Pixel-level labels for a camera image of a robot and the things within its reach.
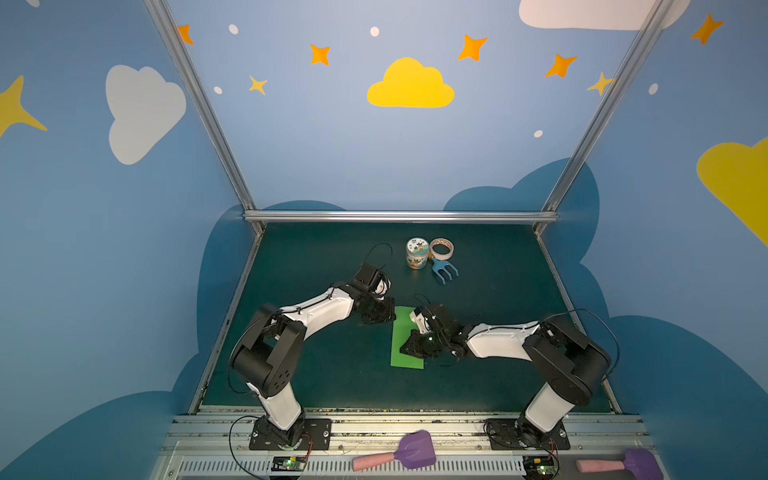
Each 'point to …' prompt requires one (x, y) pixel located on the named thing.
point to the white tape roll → (441, 248)
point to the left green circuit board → (288, 463)
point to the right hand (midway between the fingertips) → (399, 347)
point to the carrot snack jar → (417, 253)
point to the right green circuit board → (540, 467)
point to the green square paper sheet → (401, 330)
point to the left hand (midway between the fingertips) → (398, 316)
